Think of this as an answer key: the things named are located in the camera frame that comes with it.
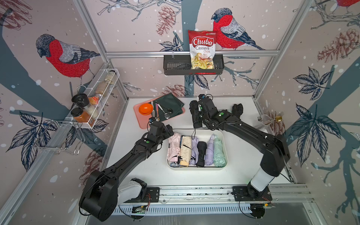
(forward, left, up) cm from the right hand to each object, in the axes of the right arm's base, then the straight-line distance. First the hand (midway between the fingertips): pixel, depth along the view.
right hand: (193, 111), depth 85 cm
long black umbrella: (+2, 0, +2) cm, 3 cm away
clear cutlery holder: (+1, -52, -8) cm, 53 cm away
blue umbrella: (-27, +11, -18) cm, 34 cm away
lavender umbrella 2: (-19, -10, -15) cm, 27 cm away
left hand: (-7, +15, -7) cm, 18 cm away
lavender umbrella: (-20, -1, -14) cm, 24 cm away
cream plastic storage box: (-6, -7, -19) cm, 21 cm away
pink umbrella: (-15, +12, -11) cm, 22 cm away
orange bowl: (+15, +38, -17) cm, 45 cm away
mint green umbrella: (-24, -15, -15) cm, 32 cm away
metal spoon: (+11, +21, -19) cm, 31 cm away
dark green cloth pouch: (+24, +19, -21) cm, 37 cm away
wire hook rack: (-27, +56, +14) cm, 64 cm away
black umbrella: (-15, -6, -18) cm, 24 cm away
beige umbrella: (-20, +4, -12) cm, 24 cm away
